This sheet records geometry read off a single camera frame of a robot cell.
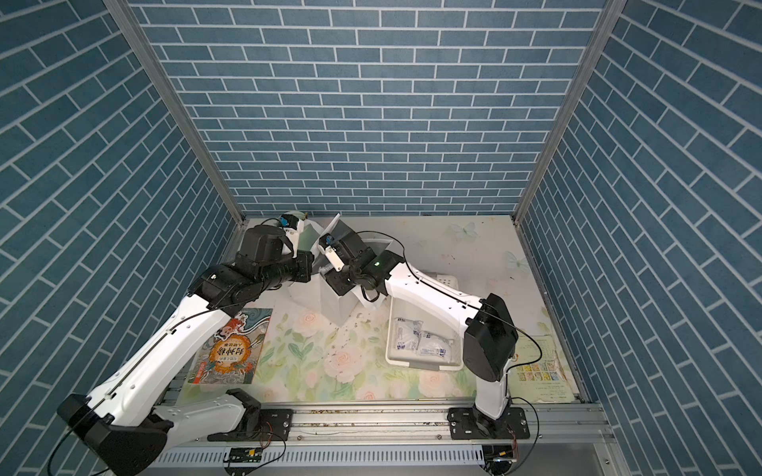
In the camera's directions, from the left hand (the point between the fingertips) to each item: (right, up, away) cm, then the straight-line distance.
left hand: (323, 257), depth 72 cm
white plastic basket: (+30, -22, +21) cm, 42 cm away
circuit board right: (+43, -47, -2) cm, 64 cm away
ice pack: (+21, -23, +14) cm, 34 cm away
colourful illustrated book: (-30, -29, +12) cm, 43 cm away
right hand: (+2, -5, +8) cm, 9 cm away
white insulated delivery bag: (-5, -11, +11) cm, 17 cm away
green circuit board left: (-19, -49, 0) cm, 52 cm away
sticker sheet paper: (+58, -33, +10) cm, 68 cm away
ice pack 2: (+29, -26, +12) cm, 41 cm away
